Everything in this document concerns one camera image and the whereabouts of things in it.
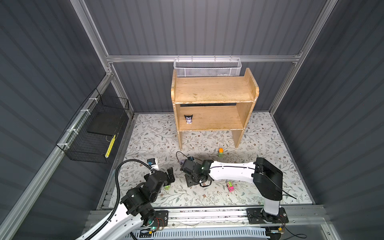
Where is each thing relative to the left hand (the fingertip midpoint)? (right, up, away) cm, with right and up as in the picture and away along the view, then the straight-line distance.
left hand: (166, 171), depth 77 cm
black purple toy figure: (+12, +27, +6) cm, 30 cm away
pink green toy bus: (+35, -10, +4) cm, 37 cm away
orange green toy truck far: (+32, +7, +18) cm, 37 cm away
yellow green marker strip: (-24, +13, -9) cm, 29 cm away
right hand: (+13, -8, +6) cm, 16 cm away
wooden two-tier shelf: (+25, +36, +5) cm, 44 cm away
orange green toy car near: (0, -11, +5) cm, 12 cm away
